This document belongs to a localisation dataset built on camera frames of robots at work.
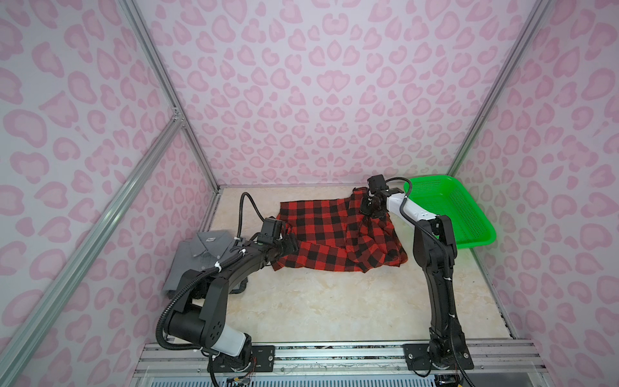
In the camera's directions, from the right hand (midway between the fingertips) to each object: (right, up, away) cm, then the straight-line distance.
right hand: (365, 207), depth 105 cm
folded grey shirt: (-64, -17, -14) cm, 68 cm away
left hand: (-30, -13, -14) cm, 35 cm away
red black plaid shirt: (-15, -11, -2) cm, 19 cm away
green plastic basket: (+37, +6, +8) cm, 39 cm away
